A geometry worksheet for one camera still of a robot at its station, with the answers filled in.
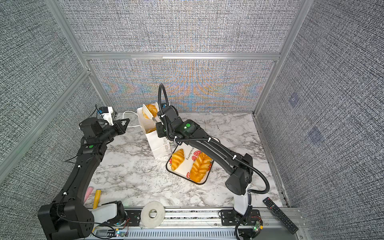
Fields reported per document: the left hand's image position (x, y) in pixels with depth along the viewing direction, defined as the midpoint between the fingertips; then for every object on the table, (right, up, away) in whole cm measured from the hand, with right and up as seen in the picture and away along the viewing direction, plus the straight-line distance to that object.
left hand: (129, 119), depth 77 cm
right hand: (+16, -3, -2) cm, 16 cm away
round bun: (+11, +6, +3) cm, 13 cm away
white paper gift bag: (+14, -16, +11) cm, 24 cm away
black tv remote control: (+76, -47, -4) cm, 89 cm away
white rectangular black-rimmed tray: (+31, -26, +14) cm, 43 cm away
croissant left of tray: (+23, -23, +13) cm, 35 cm away
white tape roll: (+15, -50, -5) cm, 52 cm away
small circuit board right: (+62, -51, -7) cm, 81 cm away
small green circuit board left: (-2, -54, -7) cm, 54 cm away
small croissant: (+8, -6, +3) cm, 11 cm away
